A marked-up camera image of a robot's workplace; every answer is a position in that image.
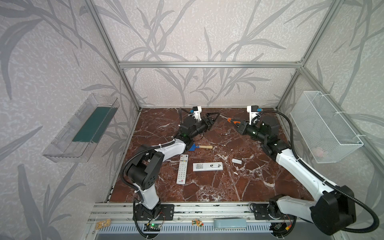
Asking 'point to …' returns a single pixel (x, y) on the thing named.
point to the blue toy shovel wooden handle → (202, 146)
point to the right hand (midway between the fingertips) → (232, 116)
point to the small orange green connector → (197, 222)
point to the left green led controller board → (152, 227)
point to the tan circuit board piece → (104, 223)
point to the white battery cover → (236, 161)
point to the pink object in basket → (317, 152)
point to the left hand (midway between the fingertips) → (221, 113)
